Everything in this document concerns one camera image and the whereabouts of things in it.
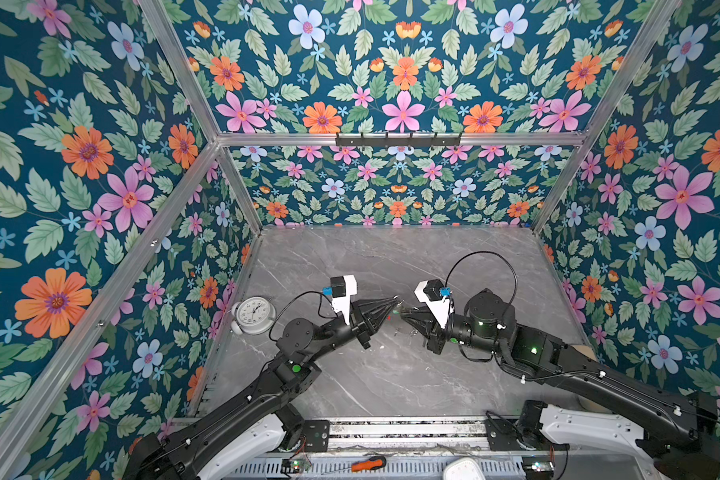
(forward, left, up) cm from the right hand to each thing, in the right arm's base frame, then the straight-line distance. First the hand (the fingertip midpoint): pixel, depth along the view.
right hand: (404, 312), depth 62 cm
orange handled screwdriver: (-24, +7, -28) cm, 38 cm away
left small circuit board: (-24, +25, -30) cm, 46 cm away
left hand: (-2, +2, +7) cm, 7 cm away
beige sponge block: (+2, -54, -28) cm, 61 cm away
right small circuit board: (-25, -32, -32) cm, 52 cm away
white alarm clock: (+13, +45, -25) cm, 54 cm away
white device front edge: (-25, -14, -28) cm, 40 cm away
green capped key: (0, +2, -1) cm, 2 cm away
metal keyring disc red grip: (-2, +3, +2) cm, 5 cm away
